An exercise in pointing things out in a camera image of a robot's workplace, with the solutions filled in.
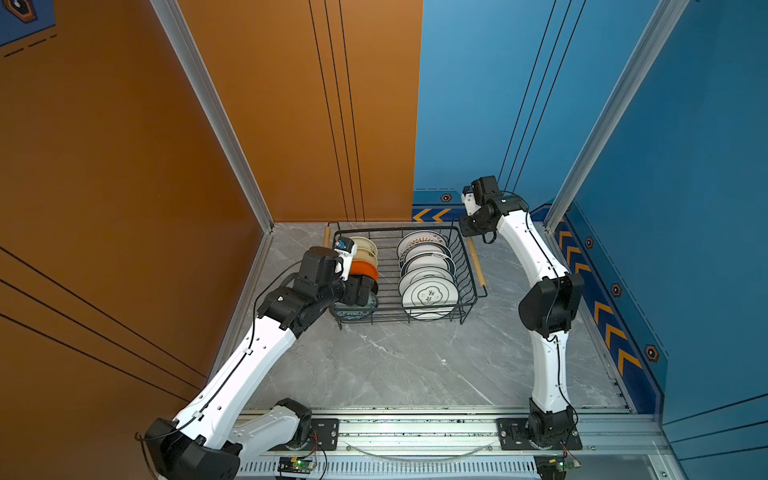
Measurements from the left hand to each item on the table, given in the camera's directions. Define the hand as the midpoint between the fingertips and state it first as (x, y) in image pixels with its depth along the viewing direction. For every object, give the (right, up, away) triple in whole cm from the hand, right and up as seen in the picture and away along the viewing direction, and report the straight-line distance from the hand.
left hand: (357, 275), depth 75 cm
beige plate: (-1, +5, +22) cm, 22 cm away
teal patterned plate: (-3, -13, +17) cm, 22 cm away
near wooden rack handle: (+33, +2, +10) cm, 35 cm away
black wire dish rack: (+18, -2, +14) cm, 23 cm away
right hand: (+32, +14, +20) cm, 40 cm away
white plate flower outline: (+20, -13, +17) cm, 29 cm away
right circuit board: (+47, -45, -5) cm, 65 cm away
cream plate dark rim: (-1, +9, +24) cm, 25 cm away
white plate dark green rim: (+20, +3, +17) cm, 26 cm away
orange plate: (-1, +1, +18) cm, 19 cm away
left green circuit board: (-14, -45, -4) cm, 48 cm away
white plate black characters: (+20, -6, +14) cm, 25 cm away
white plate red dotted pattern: (+18, +11, +24) cm, 32 cm away
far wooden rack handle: (-12, +11, +17) cm, 23 cm away
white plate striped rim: (+19, +7, +20) cm, 28 cm away
